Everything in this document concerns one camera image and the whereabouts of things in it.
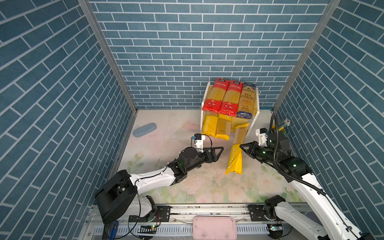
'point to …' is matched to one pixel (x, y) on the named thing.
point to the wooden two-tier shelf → (235, 122)
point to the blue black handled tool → (113, 230)
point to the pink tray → (214, 228)
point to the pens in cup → (286, 123)
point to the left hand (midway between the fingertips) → (220, 150)
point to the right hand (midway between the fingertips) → (238, 144)
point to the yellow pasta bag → (223, 127)
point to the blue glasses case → (144, 130)
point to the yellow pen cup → (282, 129)
